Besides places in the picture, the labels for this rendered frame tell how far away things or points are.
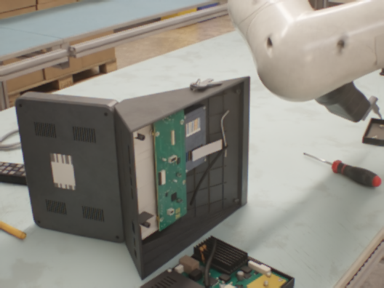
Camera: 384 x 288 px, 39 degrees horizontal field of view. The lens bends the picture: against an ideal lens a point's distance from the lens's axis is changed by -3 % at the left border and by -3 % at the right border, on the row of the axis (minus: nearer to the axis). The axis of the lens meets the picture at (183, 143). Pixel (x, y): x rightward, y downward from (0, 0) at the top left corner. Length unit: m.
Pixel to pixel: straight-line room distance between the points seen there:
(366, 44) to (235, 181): 0.30
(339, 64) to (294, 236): 0.27
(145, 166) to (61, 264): 0.19
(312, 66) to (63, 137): 0.33
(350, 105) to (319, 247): 0.27
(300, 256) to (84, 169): 0.31
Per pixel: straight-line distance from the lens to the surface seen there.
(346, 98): 0.93
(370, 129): 1.18
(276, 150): 1.06
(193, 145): 0.75
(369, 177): 0.94
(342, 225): 0.84
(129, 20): 2.59
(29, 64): 2.17
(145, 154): 0.68
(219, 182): 0.83
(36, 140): 0.78
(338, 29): 0.67
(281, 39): 0.66
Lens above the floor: 1.45
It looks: 24 degrees down
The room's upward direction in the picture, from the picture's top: 2 degrees counter-clockwise
